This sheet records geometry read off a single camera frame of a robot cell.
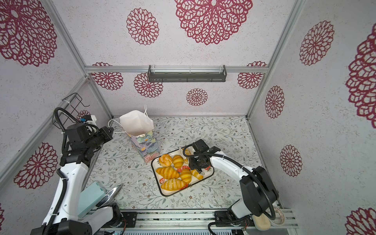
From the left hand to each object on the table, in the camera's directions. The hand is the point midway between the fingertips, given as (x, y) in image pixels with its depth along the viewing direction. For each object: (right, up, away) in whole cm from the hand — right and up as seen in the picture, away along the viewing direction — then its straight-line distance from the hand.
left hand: (113, 131), depth 75 cm
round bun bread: (+24, -18, +17) cm, 35 cm away
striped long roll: (+43, -25, +11) cm, 51 cm away
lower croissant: (+30, -30, +6) cm, 43 cm away
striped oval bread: (+37, -26, +11) cm, 47 cm away
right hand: (+41, -19, +11) cm, 46 cm away
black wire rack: (-25, +15, +4) cm, 30 cm away
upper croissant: (+27, -24, +11) cm, 38 cm away
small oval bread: (+32, -19, +17) cm, 41 cm away
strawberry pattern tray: (+21, -29, +13) cm, 38 cm away
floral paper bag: (+6, +3, +22) cm, 23 cm away
